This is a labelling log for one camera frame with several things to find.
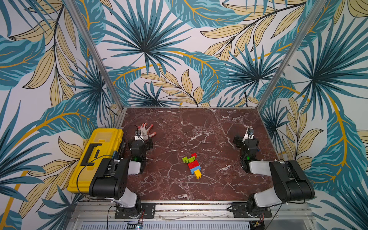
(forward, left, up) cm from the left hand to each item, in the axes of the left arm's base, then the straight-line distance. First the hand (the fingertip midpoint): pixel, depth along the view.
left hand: (141, 138), depth 93 cm
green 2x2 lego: (-12, -29, -4) cm, 32 cm away
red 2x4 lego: (-14, -34, -4) cm, 37 cm away
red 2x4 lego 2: (-16, -34, -4) cm, 38 cm away
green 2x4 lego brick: (-11, -33, -5) cm, 35 cm away
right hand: (+2, -67, +4) cm, 67 cm away
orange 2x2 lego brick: (-21, -37, -5) cm, 42 cm away
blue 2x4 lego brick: (-18, -34, -5) cm, 39 cm away
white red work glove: (+10, +1, -6) cm, 12 cm away
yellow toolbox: (-10, +17, +10) cm, 22 cm away
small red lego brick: (-7, -35, -7) cm, 36 cm away
